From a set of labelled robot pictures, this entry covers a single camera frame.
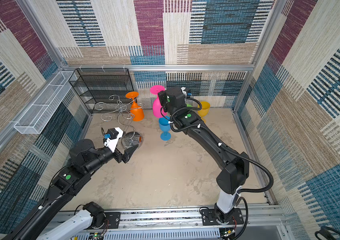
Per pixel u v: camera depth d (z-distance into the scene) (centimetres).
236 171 43
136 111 89
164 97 64
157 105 80
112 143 54
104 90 109
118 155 57
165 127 95
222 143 47
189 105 55
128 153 57
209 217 73
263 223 74
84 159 48
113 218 75
